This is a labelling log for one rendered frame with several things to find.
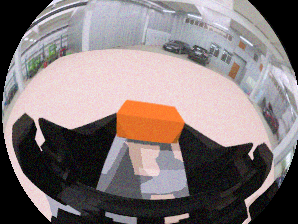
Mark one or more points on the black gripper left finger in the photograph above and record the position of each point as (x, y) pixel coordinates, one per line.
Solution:
(88, 146)

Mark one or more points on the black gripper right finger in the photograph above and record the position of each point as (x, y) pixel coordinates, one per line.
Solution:
(204, 158)

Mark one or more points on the orange block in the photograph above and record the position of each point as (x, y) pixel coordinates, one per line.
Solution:
(148, 121)

